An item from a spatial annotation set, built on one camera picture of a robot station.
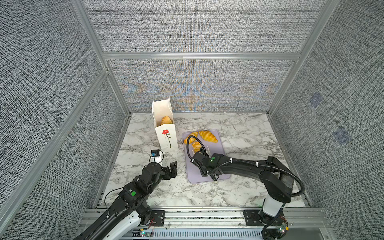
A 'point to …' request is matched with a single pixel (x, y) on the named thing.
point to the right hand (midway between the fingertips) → (206, 167)
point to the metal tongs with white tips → (214, 176)
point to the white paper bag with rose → (166, 133)
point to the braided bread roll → (196, 146)
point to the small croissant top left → (191, 139)
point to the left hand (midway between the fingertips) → (170, 163)
